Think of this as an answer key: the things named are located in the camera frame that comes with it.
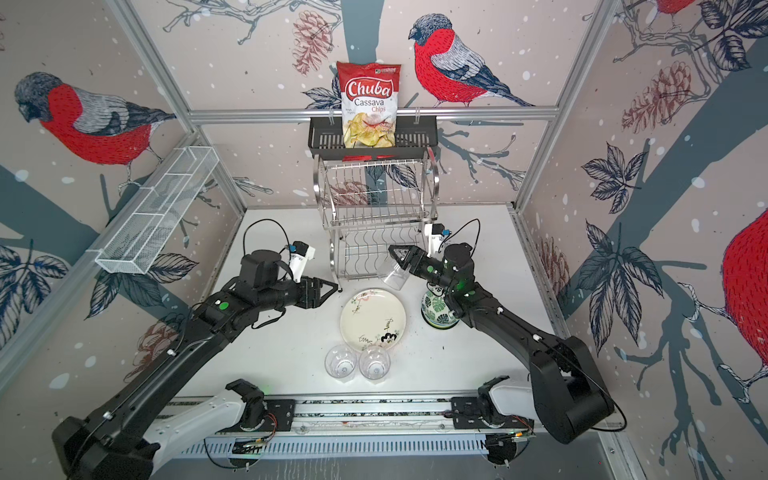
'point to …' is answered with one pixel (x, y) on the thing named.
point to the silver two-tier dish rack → (371, 206)
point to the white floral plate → (372, 317)
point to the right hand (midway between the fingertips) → (388, 258)
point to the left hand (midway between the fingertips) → (328, 286)
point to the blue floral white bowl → (441, 321)
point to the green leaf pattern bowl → (436, 312)
